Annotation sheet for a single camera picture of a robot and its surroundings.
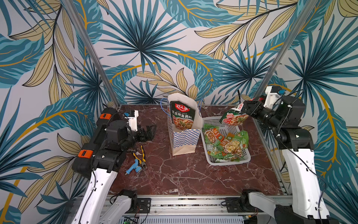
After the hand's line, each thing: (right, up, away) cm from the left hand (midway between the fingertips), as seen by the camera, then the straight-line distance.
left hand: (148, 128), depth 67 cm
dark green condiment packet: (+17, +6, +27) cm, 33 cm away
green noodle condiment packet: (+38, -8, +30) cm, 49 cm away
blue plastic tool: (-9, -25, +15) cm, 31 cm away
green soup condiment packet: (+49, -12, +22) cm, 55 cm away
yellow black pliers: (-8, -23, +20) cm, 31 cm away
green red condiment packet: (+43, +5, +4) cm, 44 cm away
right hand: (+44, +12, -6) cm, 46 cm away
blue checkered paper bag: (+18, -9, +14) cm, 24 cm away
